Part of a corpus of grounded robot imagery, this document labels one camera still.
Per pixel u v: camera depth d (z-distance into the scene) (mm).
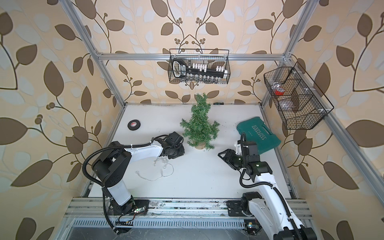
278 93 819
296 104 783
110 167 473
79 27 789
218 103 1238
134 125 1083
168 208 757
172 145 728
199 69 825
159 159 911
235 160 677
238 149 740
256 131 989
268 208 483
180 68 845
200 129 709
